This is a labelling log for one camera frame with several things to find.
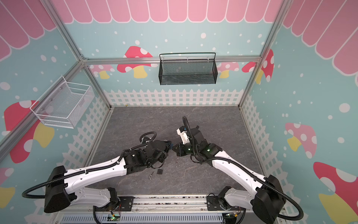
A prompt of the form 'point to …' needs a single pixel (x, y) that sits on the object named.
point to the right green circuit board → (230, 217)
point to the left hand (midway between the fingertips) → (173, 146)
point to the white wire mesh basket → (64, 104)
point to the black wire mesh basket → (185, 72)
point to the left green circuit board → (116, 218)
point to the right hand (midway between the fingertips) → (172, 148)
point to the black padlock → (160, 171)
